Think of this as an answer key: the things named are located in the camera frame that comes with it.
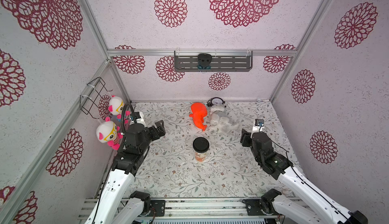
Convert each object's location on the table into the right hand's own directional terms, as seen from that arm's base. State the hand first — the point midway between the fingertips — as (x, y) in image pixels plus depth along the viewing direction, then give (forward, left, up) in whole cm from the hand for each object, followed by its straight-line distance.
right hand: (248, 129), depth 77 cm
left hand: (-2, +46, +5) cm, 46 cm away
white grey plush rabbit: (+13, +12, -12) cm, 22 cm away
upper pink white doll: (+15, +75, 0) cm, 76 cm away
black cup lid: (-6, +24, -5) cm, 25 cm away
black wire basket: (+7, +80, +12) cm, 81 cm away
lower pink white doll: (-3, +72, +1) cm, 72 cm away
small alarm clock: (+42, +13, -21) cm, 49 cm away
